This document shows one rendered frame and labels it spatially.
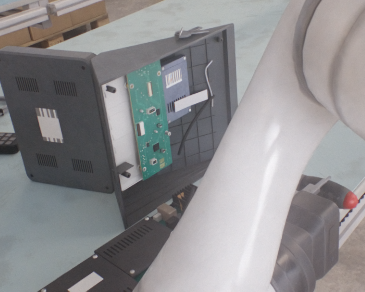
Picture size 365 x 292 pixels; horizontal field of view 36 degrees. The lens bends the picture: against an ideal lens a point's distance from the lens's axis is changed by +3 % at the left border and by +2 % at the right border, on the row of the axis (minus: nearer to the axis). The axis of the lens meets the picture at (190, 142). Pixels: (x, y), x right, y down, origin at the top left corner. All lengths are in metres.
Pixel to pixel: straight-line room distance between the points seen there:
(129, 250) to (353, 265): 1.60
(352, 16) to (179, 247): 0.15
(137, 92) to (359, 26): 0.47
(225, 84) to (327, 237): 0.35
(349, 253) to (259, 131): 1.95
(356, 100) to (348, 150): 0.63
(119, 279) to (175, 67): 0.29
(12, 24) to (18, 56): 1.44
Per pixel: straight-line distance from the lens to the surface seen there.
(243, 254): 0.32
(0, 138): 1.01
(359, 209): 0.86
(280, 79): 0.31
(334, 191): 0.61
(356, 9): 0.27
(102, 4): 4.92
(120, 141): 0.71
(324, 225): 0.53
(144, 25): 1.55
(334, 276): 2.15
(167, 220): 0.71
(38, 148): 0.85
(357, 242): 2.31
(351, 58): 0.26
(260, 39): 1.36
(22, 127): 0.85
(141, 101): 0.71
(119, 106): 0.70
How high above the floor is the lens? 1.45
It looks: 29 degrees down
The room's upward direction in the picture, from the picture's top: 6 degrees counter-clockwise
